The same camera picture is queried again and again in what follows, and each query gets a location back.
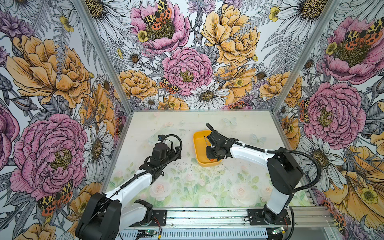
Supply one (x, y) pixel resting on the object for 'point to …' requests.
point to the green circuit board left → (146, 232)
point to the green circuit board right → (280, 230)
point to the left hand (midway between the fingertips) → (173, 152)
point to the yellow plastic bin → (201, 143)
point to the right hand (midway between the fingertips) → (210, 157)
